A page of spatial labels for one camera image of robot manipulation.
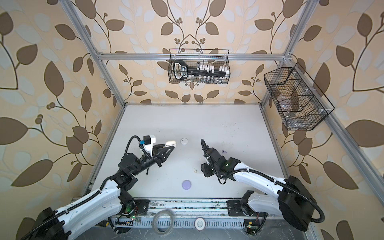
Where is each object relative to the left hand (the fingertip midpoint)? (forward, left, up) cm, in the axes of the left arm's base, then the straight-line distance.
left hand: (171, 144), depth 67 cm
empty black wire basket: (+21, -63, +8) cm, 67 cm away
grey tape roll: (-27, +7, -24) cm, 37 cm away
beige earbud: (-2, -11, -27) cm, 29 cm away
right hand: (-3, -17, -23) cm, 28 cm away
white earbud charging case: (+17, -2, -26) cm, 31 cm away
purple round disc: (-10, -6, -27) cm, 29 cm away
